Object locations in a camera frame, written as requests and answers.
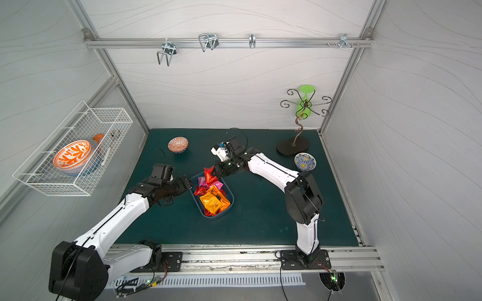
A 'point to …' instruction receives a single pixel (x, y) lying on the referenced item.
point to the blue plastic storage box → (195, 180)
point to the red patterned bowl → (178, 145)
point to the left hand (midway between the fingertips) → (186, 186)
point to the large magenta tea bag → (202, 182)
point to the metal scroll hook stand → (297, 146)
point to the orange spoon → (98, 137)
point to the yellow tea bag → (211, 202)
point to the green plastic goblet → (304, 108)
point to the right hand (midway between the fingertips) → (211, 173)
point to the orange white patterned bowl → (72, 157)
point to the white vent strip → (139, 281)
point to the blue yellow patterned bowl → (305, 162)
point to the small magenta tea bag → (218, 184)
